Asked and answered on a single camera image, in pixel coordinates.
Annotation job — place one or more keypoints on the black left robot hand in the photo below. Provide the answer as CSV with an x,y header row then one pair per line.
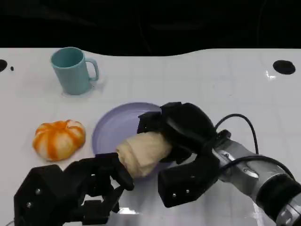
x,y
103,174

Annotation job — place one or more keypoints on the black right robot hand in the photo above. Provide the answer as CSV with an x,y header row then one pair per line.
x,y
188,127

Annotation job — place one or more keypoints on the beige towel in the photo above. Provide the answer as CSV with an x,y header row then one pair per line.
x,y
143,150

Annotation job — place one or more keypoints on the lilac plate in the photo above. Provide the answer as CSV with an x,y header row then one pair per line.
x,y
117,122

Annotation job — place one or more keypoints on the orange and white bread roll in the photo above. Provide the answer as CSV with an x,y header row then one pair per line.
x,y
58,141

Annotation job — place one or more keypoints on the pale green mug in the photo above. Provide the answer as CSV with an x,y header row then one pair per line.
x,y
70,75

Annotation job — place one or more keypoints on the black backdrop curtain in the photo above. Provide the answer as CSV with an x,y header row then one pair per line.
x,y
150,23

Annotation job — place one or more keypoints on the black table hole grommet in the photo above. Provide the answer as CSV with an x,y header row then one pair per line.
x,y
284,67
2,65

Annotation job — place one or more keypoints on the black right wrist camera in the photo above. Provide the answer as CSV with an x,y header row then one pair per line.
x,y
183,183

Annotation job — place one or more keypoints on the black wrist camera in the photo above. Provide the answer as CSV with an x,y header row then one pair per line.
x,y
42,195
183,183

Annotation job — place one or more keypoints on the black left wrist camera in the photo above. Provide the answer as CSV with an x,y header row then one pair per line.
x,y
42,195

